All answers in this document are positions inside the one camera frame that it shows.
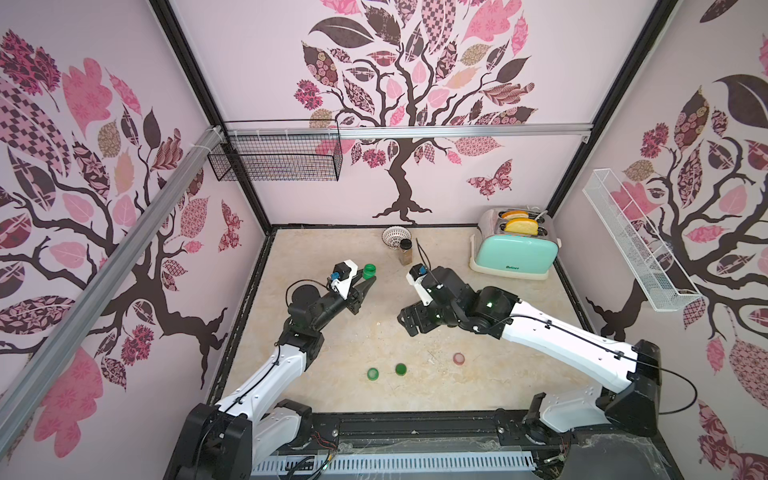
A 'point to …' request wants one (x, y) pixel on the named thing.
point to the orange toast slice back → (515, 214)
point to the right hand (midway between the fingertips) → (413, 316)
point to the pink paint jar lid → (459, 358)
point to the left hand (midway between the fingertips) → (368, 278)
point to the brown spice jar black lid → (406, 252)
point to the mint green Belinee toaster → (492, 251)
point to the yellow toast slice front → (526, 226)
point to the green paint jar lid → (373, 374)
